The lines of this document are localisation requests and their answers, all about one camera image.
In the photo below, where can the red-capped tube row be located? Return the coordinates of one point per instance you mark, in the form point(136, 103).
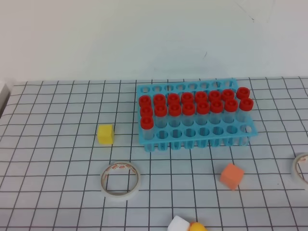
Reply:
point(159, 99)
point(145, 100)
point(203, 109)
point(188, 110)
point(146, 111)
point(216, 109)
point(200, 96)
point(242, 93)
point(246, 105)
point(230, 108)
point(174, 111)
point(173, 98)
point(187, 97)
point(214, 95)
point(160, 111)
point(227, 94)

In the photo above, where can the white tape roll right edge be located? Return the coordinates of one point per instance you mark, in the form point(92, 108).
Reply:
point(295, 173)

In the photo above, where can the white grid-patterned cloth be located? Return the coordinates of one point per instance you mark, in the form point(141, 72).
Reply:
point(51, 163)

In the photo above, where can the white tape roll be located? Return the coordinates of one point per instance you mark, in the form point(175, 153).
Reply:
point(122, 196)

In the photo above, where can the blue test tube rack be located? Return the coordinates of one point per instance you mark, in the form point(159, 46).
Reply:
point(228, 134)

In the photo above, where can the white foam cube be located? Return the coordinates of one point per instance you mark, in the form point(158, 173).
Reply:
point(178, 224)

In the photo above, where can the red-capped tube front row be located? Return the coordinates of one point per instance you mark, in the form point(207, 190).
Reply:
point(216, 109)
point(174, 111)
point(188, 110)
point(230, 108)
point(146, 111)
point(203, 109)
point(246, 105)
point(160, 111)

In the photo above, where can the yellow-orange round object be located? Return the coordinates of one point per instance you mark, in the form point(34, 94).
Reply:
point(196, 226)

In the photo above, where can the red-capped clear tube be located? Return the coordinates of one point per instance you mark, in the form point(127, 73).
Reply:
point(147, 127)

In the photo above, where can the orange foam cube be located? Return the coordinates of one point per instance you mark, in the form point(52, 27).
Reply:
point(231, 176)

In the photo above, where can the yellow foam cube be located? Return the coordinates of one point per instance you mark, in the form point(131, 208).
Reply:
point(105, 134)

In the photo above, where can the red-capped tube back row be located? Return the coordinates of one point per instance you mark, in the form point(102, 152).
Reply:
point(173, 98)
point(214, 95)
point(200, 96)
point(159, 99)
point(145, 100)
point(242, 93)
point(227, 94)
point(187, 97)

